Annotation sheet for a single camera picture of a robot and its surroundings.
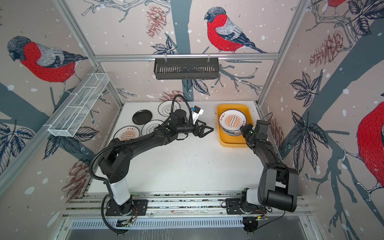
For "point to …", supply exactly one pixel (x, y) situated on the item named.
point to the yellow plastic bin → (239, 141)
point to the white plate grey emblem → (148, 127)
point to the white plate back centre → (165, 108)
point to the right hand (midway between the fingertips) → (240, 126)
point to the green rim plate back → (231, 133)
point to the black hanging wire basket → (186, 68)
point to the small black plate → (141, 117)
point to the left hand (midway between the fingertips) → (209, 127)
